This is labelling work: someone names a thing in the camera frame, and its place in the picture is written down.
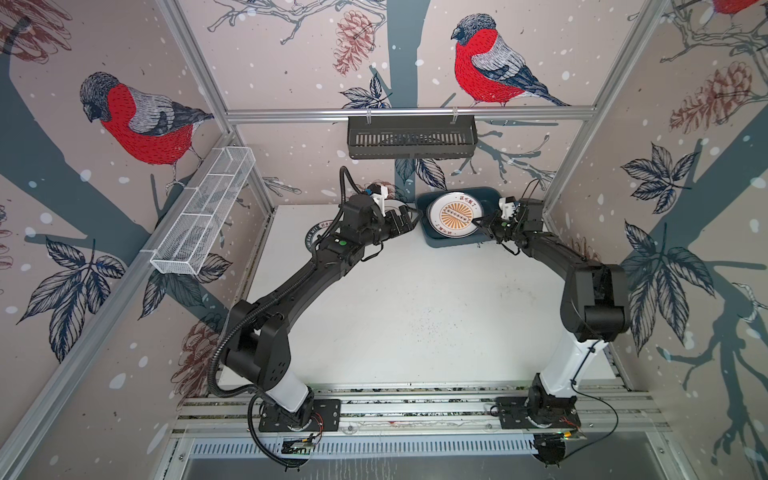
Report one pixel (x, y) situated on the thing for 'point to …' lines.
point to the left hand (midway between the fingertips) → (414, 217)
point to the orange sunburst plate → (452, 214)
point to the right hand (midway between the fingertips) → (473, 222)
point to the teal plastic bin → (430, 238)
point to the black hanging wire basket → (412, 137)
